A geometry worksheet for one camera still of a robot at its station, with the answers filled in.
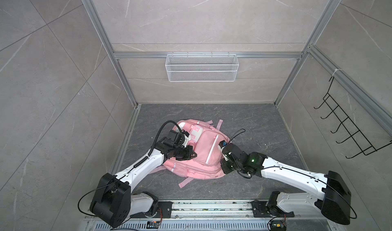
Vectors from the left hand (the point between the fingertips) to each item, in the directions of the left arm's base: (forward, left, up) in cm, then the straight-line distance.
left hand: (196, 152), depth 81 cm
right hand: (-5, -14, -2) cm, 15 cm away
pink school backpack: (+10, -5, -2) cm, 12 cm away
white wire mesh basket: (+52, -5, +18) cm, 56 cm away
